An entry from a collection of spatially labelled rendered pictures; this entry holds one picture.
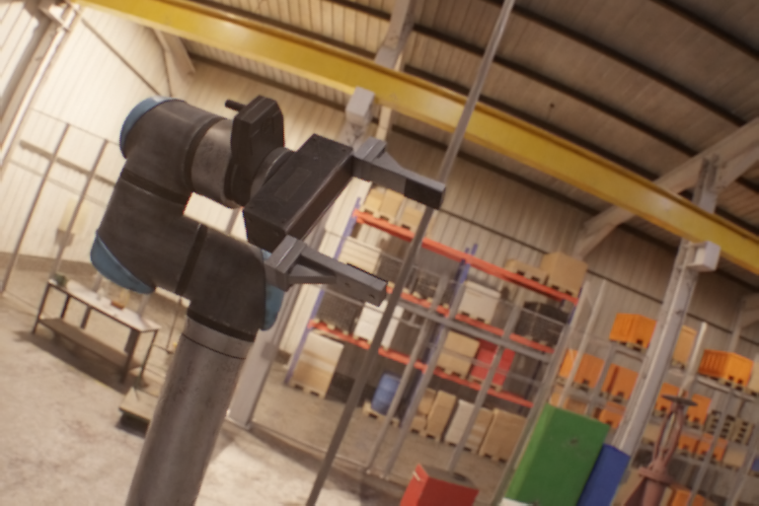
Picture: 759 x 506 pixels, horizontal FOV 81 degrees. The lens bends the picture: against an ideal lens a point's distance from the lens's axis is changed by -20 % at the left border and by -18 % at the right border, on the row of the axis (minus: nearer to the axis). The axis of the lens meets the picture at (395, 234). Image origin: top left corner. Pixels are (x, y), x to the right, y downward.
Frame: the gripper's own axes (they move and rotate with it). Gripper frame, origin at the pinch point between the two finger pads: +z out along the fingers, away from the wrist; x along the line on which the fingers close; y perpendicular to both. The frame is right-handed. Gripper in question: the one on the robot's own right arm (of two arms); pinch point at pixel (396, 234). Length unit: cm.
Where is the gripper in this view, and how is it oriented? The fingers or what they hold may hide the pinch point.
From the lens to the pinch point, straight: 51.7
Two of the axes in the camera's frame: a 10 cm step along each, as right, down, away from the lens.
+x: -4.3, 6.6, -6.1
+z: 9.0, 3.8, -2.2
